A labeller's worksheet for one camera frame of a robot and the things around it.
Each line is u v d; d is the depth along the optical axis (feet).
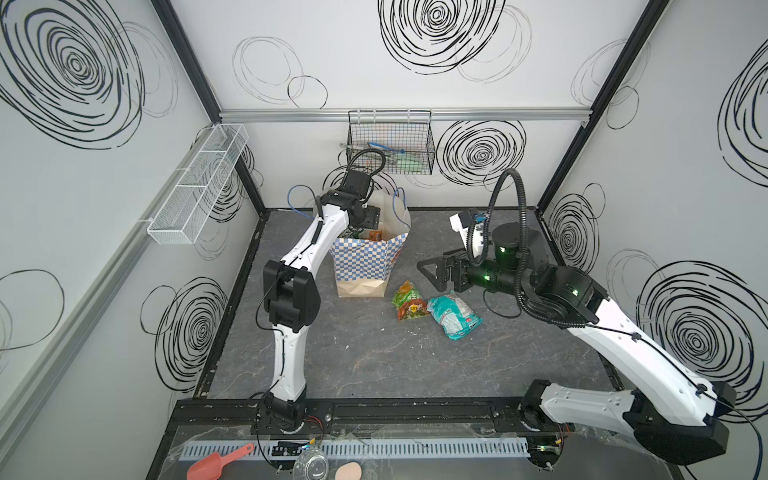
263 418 2.38
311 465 2.23
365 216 2.75
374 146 3.00
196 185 2.37
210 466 2.19
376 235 3.58
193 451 2.28
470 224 1.70
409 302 2.87
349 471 2.16
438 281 1.74
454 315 2.91
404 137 3.16
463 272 1.72
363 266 2.79
